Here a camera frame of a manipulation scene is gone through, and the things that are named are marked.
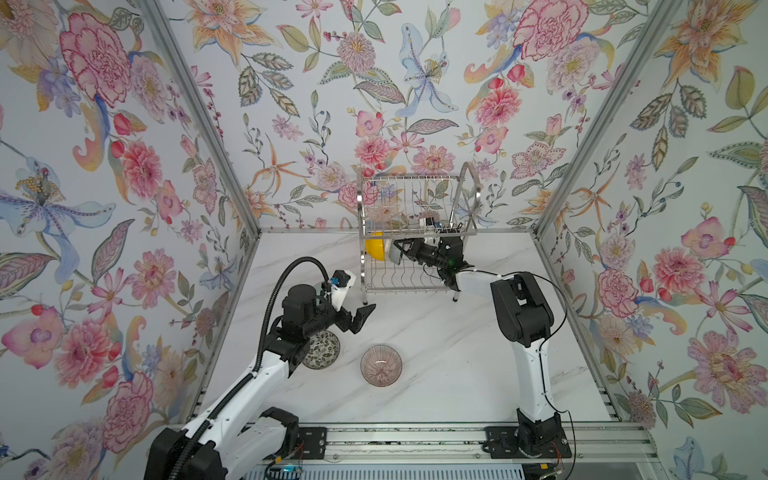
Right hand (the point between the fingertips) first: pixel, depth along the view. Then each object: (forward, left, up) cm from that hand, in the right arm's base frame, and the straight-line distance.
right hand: (394, 242), depth 96 cm
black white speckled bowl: (-31, +20, -16) cm, 40 cm away
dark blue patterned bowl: (-3, 0, -2) cm, 3 cm away
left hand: (-24, +7, +5) cm, 26 cm away
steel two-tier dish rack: (+25, +2, -7) cm, 26 cm away
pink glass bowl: (-34, +3, -16) cm, 38 cm away
